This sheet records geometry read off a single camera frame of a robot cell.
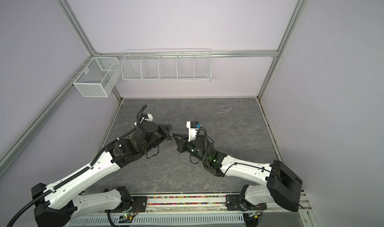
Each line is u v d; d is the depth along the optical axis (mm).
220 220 643
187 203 754
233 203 737
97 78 981
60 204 398
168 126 692
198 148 551
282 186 414
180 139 670
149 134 499
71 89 754
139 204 735
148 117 631
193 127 643
